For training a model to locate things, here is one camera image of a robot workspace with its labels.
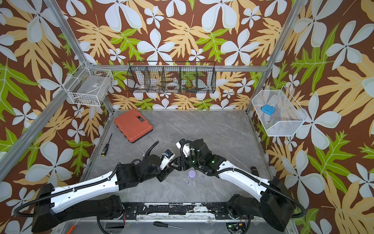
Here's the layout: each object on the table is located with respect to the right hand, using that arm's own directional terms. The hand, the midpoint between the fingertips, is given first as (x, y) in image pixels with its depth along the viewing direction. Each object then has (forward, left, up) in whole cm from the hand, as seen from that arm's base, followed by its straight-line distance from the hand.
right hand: (171, 164), depth 72 cm
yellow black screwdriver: (+17, +47, -16) cm, 52 cm away
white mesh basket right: (+25, -60, +10) cm, 66 cm away
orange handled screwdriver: (-25, +47, -16) cm, 56 cm away
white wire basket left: (+42, +51, +18) cm, 68 cm away
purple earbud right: (-1, -17, -18) cm, 25 cm away
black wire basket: (+57, -1, +14) cm, 59 cm away
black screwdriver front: (-24, +6, -17) cm, 29 cm away
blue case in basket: (+30, -56, +9) cm, 64 cm away
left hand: (+1, 0, -2) cm, 2 cm away
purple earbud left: (-3, -8, -17) cm, 19 cm away
